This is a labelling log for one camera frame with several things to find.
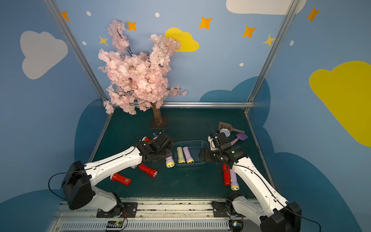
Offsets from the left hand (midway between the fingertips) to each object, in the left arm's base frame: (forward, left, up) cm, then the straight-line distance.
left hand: (172, 149), depth 83 cm
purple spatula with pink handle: (+19, -49, -12) cm, 53 cm away
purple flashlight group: (-1, -11, -11) cm, 15 cm away
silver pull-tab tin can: (+20, -37, -8) cm, 43 cm away
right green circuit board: (-34, -35, -16) cm, 52 cm away
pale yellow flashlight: (0, -5, -10) cm, 11 cm away
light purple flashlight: (-8, 0, +1) cm, 8 cm away
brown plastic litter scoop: (+30, -36, -13) cm, 49 cm away
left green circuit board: (-35, +27, -16) cm, 47 cm away
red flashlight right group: (-10, -33, -10) cm, 36 cm away
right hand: (-3, -21, +2) cm, 21 cm away
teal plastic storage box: (+11, -14, -15) cm, 24 cm away
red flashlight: (+13, +20, -10) cm, 26 cm away
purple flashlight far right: (-16, -36, -10) cm, 41 cm away
